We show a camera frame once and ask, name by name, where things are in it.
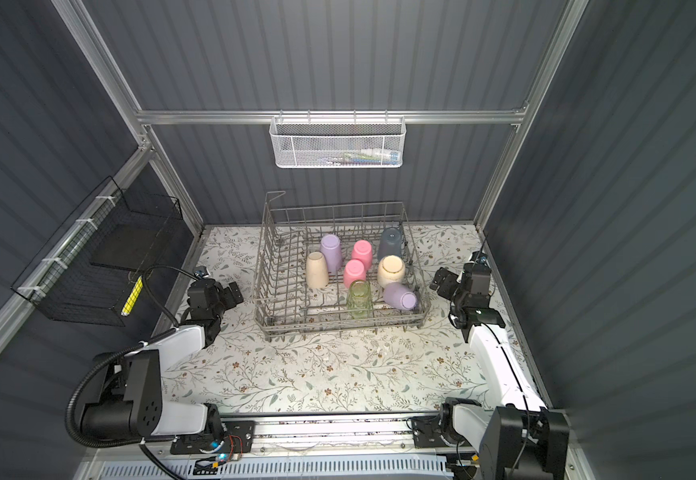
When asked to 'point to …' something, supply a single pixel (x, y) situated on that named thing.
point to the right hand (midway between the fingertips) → (456, 279)
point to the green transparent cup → (360, 304)
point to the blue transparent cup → (390, 242)
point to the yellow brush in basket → (132, 297)
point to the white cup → (391, 269)
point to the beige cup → (316, 272)
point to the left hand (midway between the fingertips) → (218, 289)
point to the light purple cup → (331, 246)
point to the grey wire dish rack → (285, 307)
